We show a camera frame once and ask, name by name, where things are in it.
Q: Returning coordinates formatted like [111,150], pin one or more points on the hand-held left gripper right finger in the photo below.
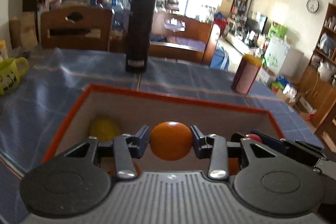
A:
[198,141]

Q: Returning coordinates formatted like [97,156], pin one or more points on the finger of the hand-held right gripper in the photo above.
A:
[270,138]

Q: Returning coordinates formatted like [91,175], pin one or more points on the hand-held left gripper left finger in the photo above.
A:
[141,141]

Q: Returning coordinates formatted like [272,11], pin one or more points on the red apple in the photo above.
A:
[254,138]

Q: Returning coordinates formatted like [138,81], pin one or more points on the orange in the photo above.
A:
[170,141]

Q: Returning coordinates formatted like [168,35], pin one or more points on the orange cardboard box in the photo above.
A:
[162,108]

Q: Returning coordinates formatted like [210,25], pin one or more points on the yellow fruit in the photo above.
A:
[103,128]

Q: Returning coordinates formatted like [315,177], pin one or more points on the red canister with yellow lid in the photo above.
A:
[246,73]

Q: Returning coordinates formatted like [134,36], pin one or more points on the wooden bookshelf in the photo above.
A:
[321,69]

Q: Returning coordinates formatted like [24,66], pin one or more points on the green and white box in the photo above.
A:
[277,29]

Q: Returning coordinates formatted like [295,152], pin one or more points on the black tower appliance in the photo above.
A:
[139,29]

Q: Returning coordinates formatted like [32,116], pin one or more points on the black television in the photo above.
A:
[256,23]

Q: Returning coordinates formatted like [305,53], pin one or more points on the tall dark bookshelf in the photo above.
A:
[242,2]

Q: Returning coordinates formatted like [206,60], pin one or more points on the standing air conditioner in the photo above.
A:
[226,5]

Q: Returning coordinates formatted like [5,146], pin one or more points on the green mug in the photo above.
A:
[10,74]

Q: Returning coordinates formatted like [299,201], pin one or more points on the round wall clock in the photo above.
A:
[312,5]

